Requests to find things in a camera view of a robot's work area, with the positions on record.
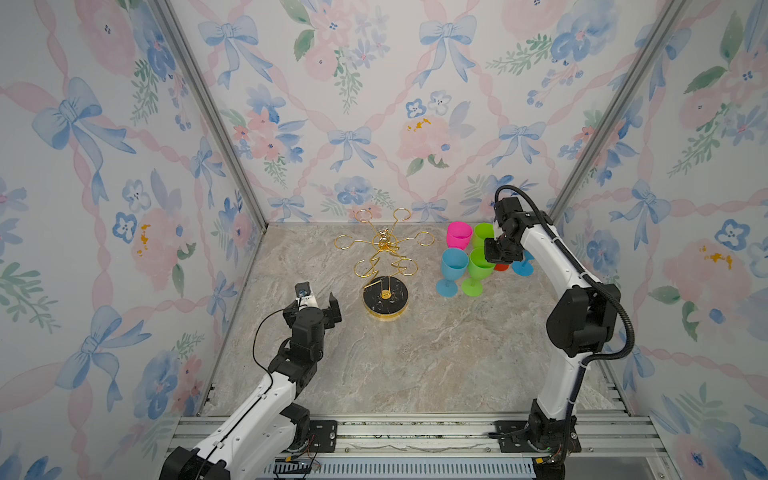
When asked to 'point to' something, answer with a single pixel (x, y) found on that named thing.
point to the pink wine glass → (459, 234)
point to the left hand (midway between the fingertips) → (316, 295)
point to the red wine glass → (501, 267)
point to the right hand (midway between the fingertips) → (494, 256)
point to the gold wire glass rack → (385, 296)
